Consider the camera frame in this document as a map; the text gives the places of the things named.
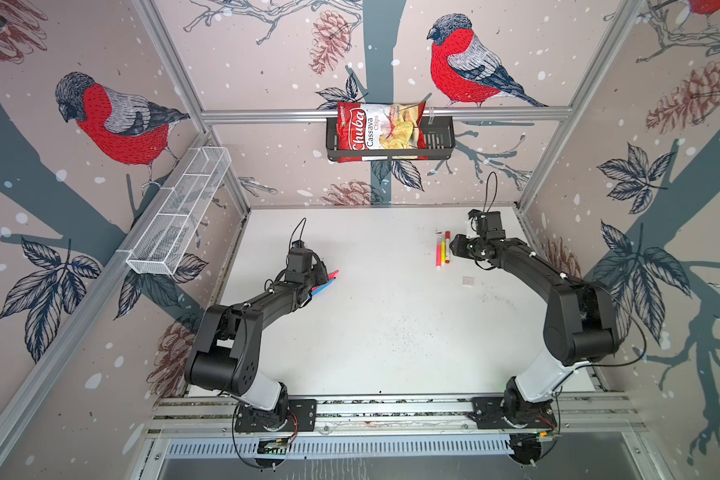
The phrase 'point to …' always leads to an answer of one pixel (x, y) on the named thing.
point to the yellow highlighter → (443, 252)
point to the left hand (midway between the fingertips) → (318, 267)
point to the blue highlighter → (315, 291)
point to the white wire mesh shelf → (160, 248)
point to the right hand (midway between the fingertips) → (451, 248)
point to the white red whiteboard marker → (447, 239)
